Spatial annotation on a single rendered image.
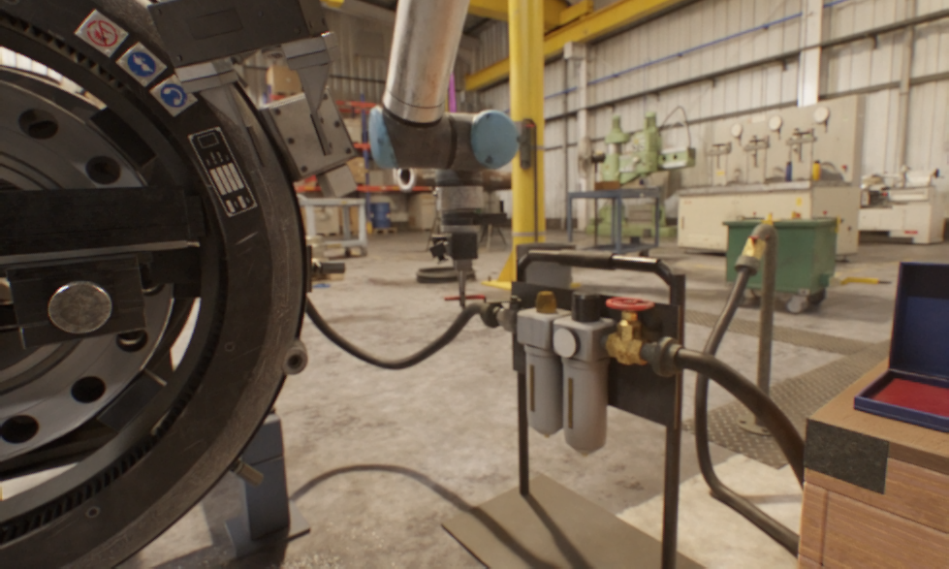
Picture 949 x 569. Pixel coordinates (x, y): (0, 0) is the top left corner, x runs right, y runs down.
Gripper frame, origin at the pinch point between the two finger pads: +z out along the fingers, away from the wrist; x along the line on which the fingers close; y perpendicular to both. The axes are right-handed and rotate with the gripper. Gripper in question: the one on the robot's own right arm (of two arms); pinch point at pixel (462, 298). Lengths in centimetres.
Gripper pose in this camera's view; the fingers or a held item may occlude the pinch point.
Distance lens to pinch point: 95.6
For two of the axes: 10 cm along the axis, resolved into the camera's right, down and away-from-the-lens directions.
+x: 1.5, 1.2, -9.8
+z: 0.3, 9.9, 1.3
